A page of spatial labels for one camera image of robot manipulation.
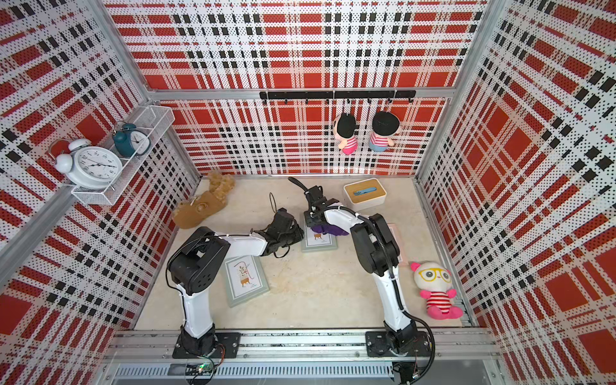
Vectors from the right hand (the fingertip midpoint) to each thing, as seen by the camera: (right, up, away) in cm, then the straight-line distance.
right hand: (317, 216), depth 102 cm
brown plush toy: (-49, +3, -9) cm, 50 cm away
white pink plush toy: (+40, -20, -22) cm, 50 cm away
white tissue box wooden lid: (+21, +9, +6) cm, 24 cm away
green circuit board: (-34, -43, -33) cm, 64 cm away
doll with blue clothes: (+27, +36, -9) cm, 46 cm away
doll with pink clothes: (+11, +35, -8) cm, 38 cm away
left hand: (-4, -7, -4) cm, 9 cm away
